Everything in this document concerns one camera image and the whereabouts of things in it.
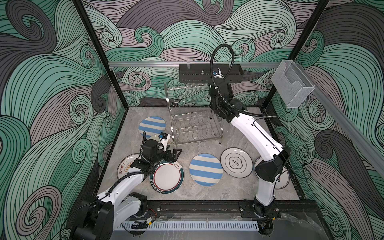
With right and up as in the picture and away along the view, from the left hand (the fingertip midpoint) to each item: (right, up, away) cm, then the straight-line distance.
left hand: (175, 147), depth 83 cm
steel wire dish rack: (+11, +15, +34) cm, 39 cm away
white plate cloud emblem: (+37, -11, +7) cm, 39 cm away
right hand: (+25, +33, -12) cm, 43 cm away
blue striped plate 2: (+18, -15, +5) cm, 23 cm away
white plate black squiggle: (-3, +3, +4) cm, 6 cm away
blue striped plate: (-20, +11, +25) cm, 34 cm away
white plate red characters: (+60, -18, -2) cm, 63 cm away
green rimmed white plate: (-5, -18, +2) cm, 19 cm away
